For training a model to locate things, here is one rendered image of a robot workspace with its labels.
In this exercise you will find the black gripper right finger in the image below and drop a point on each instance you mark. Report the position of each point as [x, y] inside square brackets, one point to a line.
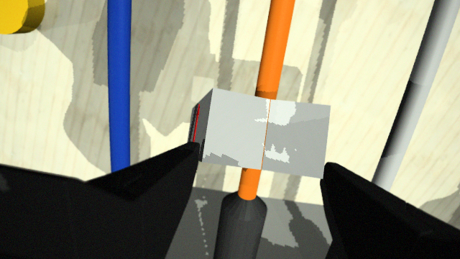
[368, 222]

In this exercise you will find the yellow cylinder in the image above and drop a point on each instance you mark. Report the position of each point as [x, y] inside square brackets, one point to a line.
[21, 16]

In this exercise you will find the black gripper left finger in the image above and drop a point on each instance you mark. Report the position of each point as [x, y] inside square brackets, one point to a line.
[132, 213]

